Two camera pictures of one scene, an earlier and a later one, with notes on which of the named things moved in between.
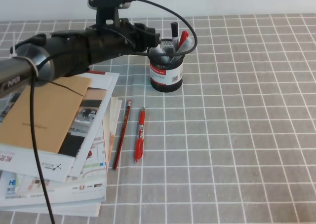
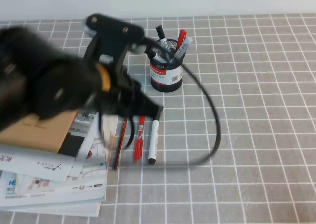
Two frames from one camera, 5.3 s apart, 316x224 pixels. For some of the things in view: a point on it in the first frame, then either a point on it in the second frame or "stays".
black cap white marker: [174, 32] -> [162, 37]
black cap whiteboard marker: [157, 49] -> [153, 151]
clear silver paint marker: [183, 48] stays
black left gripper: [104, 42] -> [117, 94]
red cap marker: [184, 34] stays
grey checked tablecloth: [236, 145] stays
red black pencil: [122, 134] stays
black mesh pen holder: [166, 73] stays
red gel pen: [140, 141] stays
